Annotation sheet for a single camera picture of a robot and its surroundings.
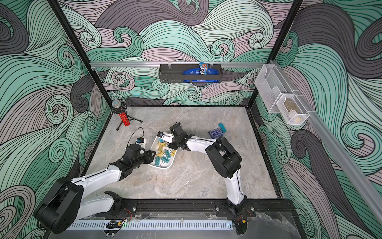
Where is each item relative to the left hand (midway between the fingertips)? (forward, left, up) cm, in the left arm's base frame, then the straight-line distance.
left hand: (153, 151), depth 88 cm
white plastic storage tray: (0, -7, -5) cm, 8 cm away
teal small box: (+23, -46, -4) cm, 51 cm away
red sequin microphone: (+19, +21, +21) cm, 35 cm away
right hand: (+11, -10, -1) cm, 15 cm away
